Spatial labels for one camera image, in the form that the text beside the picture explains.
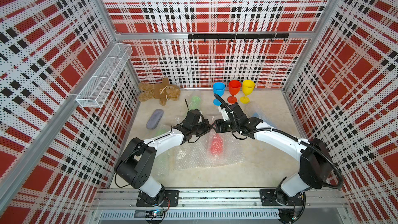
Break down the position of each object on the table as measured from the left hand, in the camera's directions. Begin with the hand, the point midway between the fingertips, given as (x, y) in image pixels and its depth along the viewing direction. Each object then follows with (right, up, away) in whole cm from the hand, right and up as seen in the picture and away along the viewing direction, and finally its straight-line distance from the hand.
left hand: (215, 126), depth 88 cm
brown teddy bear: (-38, +22, +24) cm, 50 cm away
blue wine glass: (+3, +23, +14) cm, 27 cm away
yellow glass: (+22, +23, +14) cm, 35 cm away
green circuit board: (-29, -37, -18) cm, 51 cm away
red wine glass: (+14, +23, +16) cm, 32 cm away
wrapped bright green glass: (-13, +13, +17) cm, 25 cm away
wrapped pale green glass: (-27, -17, -9) cm, 33 cm away
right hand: (+1, +1, -5) cm, 5 cm away
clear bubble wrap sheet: (-11, -16, -3) cm, 19 cm away
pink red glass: (0, -9, -7) cm, 12 cm away
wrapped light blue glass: (+30, +3, +6) cm, 31 cm away
